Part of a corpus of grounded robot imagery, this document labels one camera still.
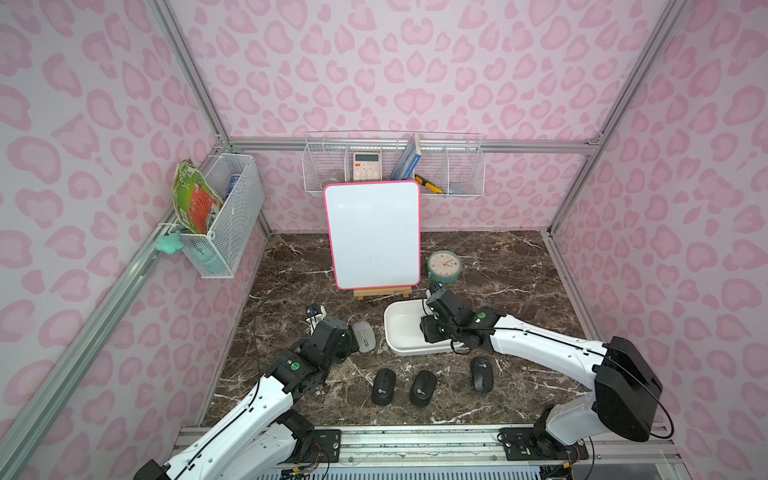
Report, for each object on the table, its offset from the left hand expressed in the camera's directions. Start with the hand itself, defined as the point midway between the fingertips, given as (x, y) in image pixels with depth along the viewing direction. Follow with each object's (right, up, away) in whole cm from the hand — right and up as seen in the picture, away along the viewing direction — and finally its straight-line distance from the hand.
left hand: (341, 331), depth 81 cm
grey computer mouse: (+6, -4, +8) cm, 11 cm away
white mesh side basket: (-28, +21, -8) cm, 36 cm away
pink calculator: (+5, +49, +15) cm, 51 cm away
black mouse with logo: (+11, -15, +1) cm, 19 cm away
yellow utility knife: (+26, +43, +17) cm, 53 cm away
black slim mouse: (+22, -16, +1) cm, 27 cm away
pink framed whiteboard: (+9, +27, +10) cm, 30 cm away
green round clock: (+32, +17, +26) cm, 44 cm away
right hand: (+23, +1, +3) cm, 24 cm away
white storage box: (+17, -4, +12) cm, 22 cm away
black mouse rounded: (+39, -13, +3) cm, 41 cm away
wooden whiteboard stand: (+18, +9, +16) cm, 25 cm away
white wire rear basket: (+34, +52, +20) cm, 66 cm away
